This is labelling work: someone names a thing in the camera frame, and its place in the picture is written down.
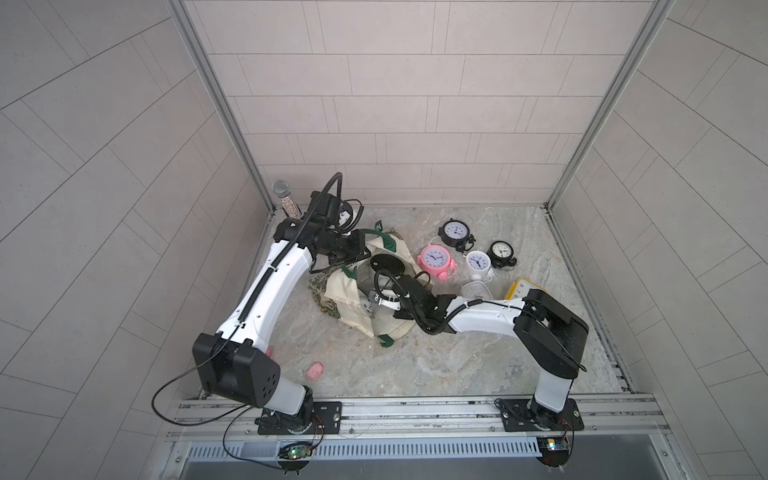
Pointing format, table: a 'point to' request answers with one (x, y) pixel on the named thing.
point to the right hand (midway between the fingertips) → (394, 289)
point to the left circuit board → (294, 456)
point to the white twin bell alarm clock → (388, 263)
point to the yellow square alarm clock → (520, 288)
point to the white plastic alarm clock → (479, 263)
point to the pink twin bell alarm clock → (436, 260)
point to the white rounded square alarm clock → (475, 290)
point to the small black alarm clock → (501, 254)
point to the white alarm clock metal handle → (388, 302)
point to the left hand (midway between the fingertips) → (376, 249)
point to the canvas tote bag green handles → (344, 292)
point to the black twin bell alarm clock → (456, 234)
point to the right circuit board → (555, 451)
